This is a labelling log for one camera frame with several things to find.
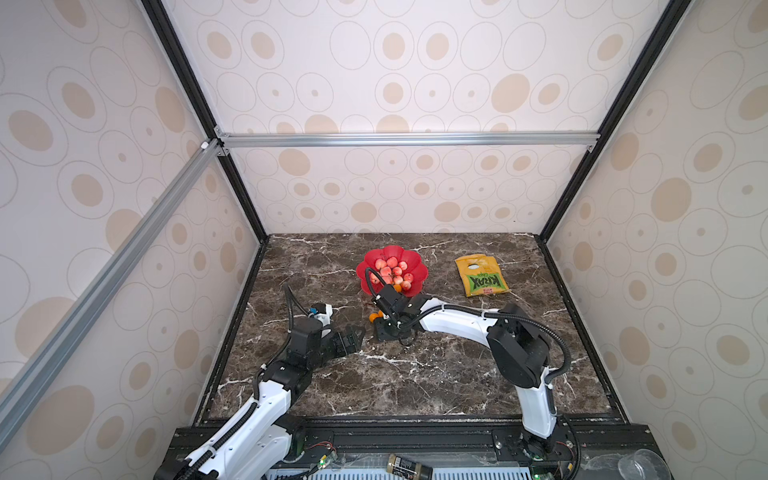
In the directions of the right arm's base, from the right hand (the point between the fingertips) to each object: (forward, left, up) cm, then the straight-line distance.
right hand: (388, 330), depth 92 cm
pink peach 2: (+27, 0, +1) cm, 27 cm away
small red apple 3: (+17, -6, 0) cm, 18 cm away
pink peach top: (+19, -2, +1) cm, 20 cm away
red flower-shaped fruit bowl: (+29, -7, +1) cm, 30 cm away
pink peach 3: (+22, +6, -2) cm, 23 cm away
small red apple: (+27, -4, 0) cm, 27 cm away
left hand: (-6, +6, +10) cm, 13 cm away
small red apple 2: (+21, -6, 0) cm, 22 cm away
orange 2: (+3, +4, +2) cm, 6 cm away
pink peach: (+25, +4, +2) cm, 26 cm away
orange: (+16, -2, 0) cm, 16 cm away
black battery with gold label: (-35, -7, +1) cm, 36 cm away
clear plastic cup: (-31, -63, -4) cm, 70 cm away
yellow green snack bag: (+24, -32, -1) cm, 40 cm away
